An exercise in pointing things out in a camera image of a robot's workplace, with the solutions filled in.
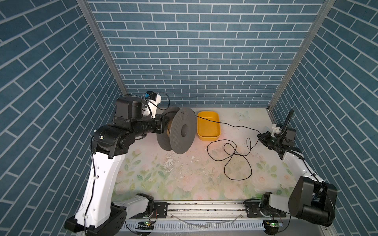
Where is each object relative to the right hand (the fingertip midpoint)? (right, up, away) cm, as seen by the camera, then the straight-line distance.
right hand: (257, 132), depth 87 cm
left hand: (-47, +8, -28) cm, 56 cm away
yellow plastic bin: (-28, +4, +15) cm, 32 cm away
